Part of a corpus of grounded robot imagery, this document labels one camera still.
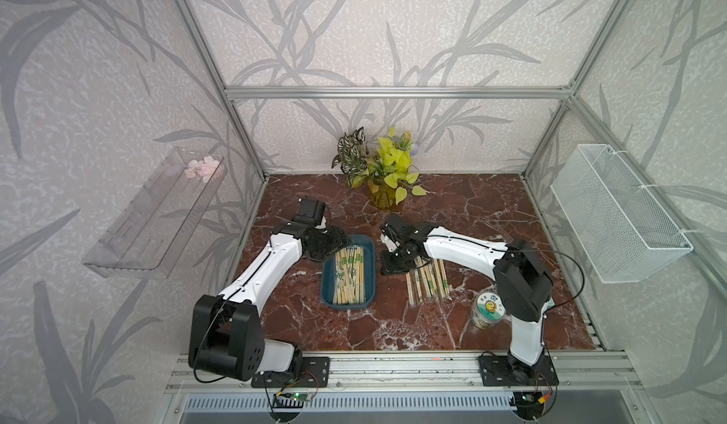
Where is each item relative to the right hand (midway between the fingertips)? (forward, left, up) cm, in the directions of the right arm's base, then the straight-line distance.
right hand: (382, 270), depth 87 cm
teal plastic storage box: (+10, +5, 0) cm, 11 cm away
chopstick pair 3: (-1, -15, -6) cm, 16 cm away
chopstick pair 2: (-1, -18, -6) cm, 19 cm away
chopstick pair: (0, -20, -5) cm, 21 cm away
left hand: (+5, +11, +8) cm, 14 cm away
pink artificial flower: (+17, +47, +29) cm, 57 cm away
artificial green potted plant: (+27, -2, +16) cm, 32 cm away
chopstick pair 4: (-2, -12, -5) cm, 13 cm away
